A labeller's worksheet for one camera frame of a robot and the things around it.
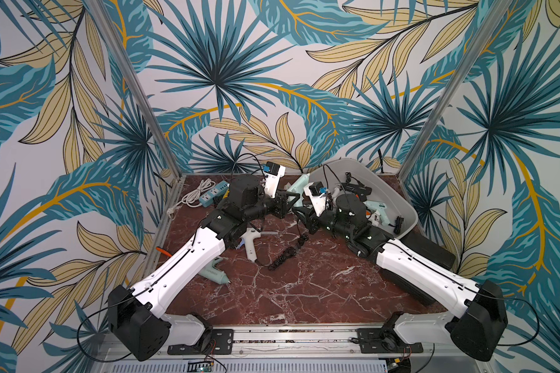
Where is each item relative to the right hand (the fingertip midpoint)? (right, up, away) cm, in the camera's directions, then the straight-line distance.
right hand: (297, 204), depth 73 cm
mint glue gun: (+38, -2, +30) cm, 49 cm away
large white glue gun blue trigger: (-19, -14, +22) cm, 32 cm away
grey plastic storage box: (+48, -5, +30) cm, 56 cm away
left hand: (-1, +2, -4) cm, 5 cm away
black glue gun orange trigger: (+32, +5, +37) cm, 49 cm away
